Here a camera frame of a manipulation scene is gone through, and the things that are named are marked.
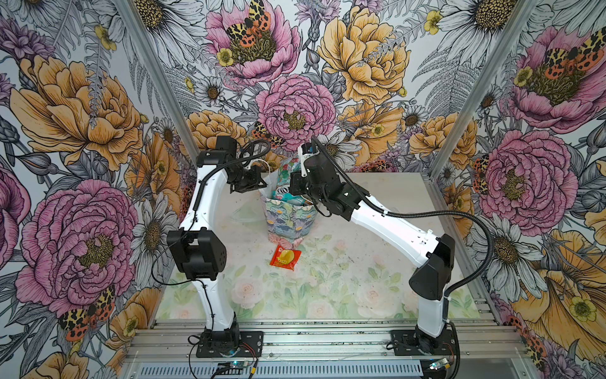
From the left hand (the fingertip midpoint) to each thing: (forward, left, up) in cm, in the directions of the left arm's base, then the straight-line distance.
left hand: (264, 190), depth 84 cm
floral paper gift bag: (-9, -8, -8) cm, 14 cm away
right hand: (-3, -9, +8) cm, 12 cm away
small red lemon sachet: (-14, -6, -23) cm, 28 cm away
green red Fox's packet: (+3, -8, +9) cm, 12 cm away
